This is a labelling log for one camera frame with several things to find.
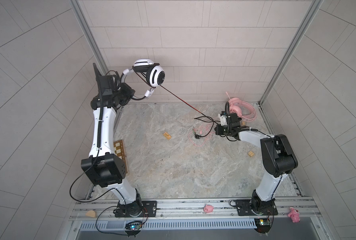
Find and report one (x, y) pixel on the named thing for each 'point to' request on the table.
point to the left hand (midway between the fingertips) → (136, 85)
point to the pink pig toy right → (294, 214)
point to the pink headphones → (242, 109)
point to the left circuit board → (134, 225)
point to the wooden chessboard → (119, 150)
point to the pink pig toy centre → (208, 208)
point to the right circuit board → (263, 224)
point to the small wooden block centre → (167, 135)
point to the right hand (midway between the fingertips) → (214, 127)
